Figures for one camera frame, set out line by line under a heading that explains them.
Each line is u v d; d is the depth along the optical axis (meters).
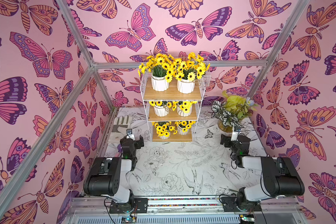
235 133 0.82
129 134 0.79
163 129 0.90
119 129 1.06
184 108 0.70
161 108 0.78
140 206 0.74
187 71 0.64
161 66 0.61
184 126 0.91
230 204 0.73
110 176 0.45
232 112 0.85
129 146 0.70
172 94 0.70
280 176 0.45
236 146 0.76
